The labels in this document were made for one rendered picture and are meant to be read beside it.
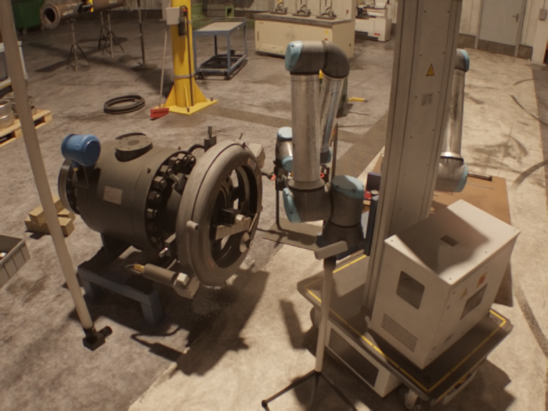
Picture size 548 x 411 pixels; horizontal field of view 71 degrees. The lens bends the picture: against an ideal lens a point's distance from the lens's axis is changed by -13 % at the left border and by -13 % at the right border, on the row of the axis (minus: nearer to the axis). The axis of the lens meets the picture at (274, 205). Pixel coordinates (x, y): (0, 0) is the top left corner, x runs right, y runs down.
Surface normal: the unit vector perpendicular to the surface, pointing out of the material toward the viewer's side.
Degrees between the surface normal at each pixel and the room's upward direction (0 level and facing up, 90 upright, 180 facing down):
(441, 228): 0
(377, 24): 90
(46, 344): 0
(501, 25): 90
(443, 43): 90
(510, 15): 90
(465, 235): 0
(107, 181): 50
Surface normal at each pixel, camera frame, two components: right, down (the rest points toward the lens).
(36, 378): 0.00, -0.86
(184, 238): -0.37, 0.29
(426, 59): 0.58, 0.42
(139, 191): -0.31, -0.16
